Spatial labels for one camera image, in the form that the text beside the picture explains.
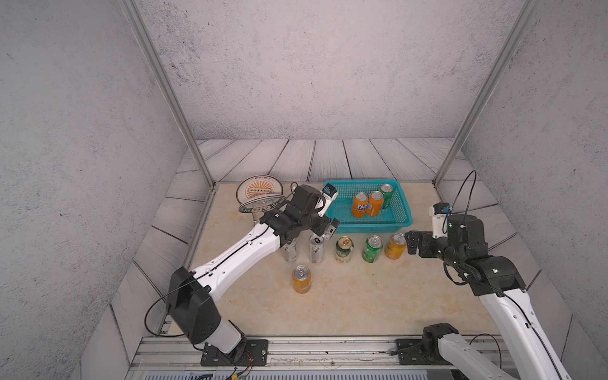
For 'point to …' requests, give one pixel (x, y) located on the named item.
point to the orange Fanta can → (359, 206)
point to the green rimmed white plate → (262, 203)
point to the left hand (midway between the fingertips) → (332, 215)
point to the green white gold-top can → (343, 247)
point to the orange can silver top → (374, 203)
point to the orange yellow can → (302, 279)
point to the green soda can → (372, 249)
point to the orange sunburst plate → (259, 184)
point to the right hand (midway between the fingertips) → (423, 234)
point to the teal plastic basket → (391, 220)
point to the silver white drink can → (290, 251)
